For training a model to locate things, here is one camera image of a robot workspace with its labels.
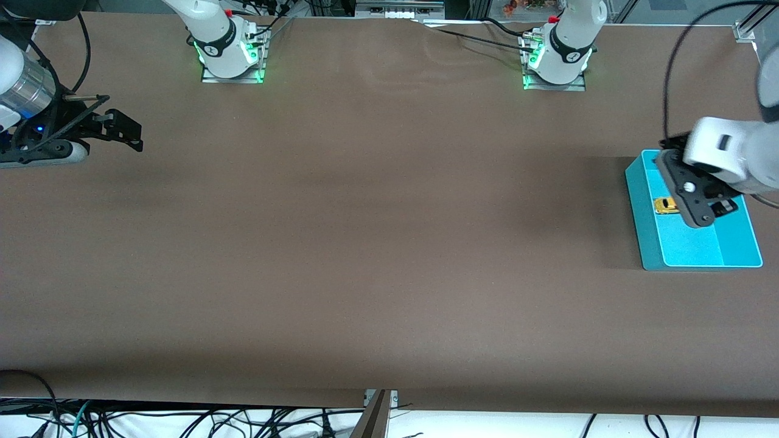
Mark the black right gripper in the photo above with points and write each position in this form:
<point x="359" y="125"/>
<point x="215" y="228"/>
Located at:
<point x="62" y="123"/>

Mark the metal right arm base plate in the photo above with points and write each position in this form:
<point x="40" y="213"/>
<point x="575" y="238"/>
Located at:
<point x="243" y="79"/>

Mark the aluminium corner bracket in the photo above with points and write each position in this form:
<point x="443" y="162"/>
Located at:
<point x="744" y="30"/>

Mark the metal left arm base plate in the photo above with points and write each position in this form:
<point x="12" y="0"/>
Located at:
<point x="575" y="87"/>

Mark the metal table strut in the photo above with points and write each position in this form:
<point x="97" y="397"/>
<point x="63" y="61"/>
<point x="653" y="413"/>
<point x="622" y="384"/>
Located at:
<point x="374" y="420"/>

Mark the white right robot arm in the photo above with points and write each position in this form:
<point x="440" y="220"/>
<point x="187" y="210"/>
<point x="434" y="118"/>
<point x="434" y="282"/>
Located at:
<point x="213" y="36"/>

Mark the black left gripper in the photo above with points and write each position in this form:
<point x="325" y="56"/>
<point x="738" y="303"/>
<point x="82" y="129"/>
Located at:
<point x="726" y="207"/>

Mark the teal plastic storage bin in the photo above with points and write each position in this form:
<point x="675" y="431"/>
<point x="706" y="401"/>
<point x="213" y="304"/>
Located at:
<point x="694" y="249"/>

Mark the yellow toy beetle car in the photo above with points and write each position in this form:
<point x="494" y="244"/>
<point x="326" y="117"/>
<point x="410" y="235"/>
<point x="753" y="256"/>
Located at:
<point x="666" y="205"/>

